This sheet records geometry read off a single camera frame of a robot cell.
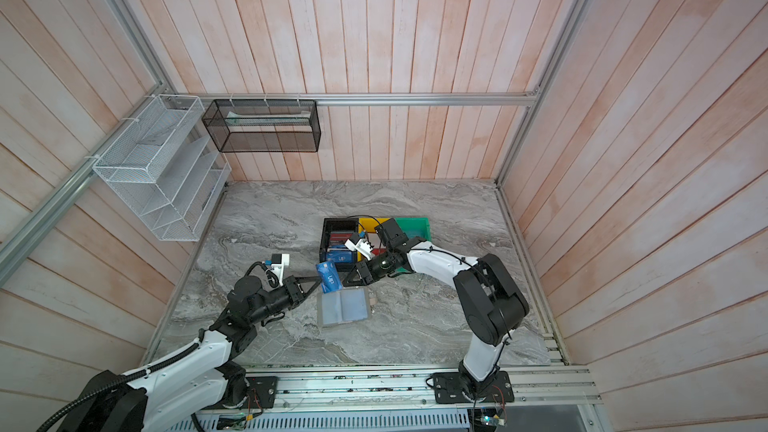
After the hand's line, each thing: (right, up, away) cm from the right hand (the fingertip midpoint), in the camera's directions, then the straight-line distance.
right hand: (349, 282), depth 82 cm
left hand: (-7, 0, -4) cm, 8 cm away
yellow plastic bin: (+5, +15, -1) cm, 16 cm away
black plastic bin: (-6, +15, +20) cm, 26 cm away
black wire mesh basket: (-33, +51, +24) cm, 66 cm away
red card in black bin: (-5, +11, +19) cm, 23 cm away
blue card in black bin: (-4, +5, +13) cm, 15 cm away
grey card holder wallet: (-2, -9, +5) cm, 10 cm away
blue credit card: (-5, +2, -2) cm, 6 cm away
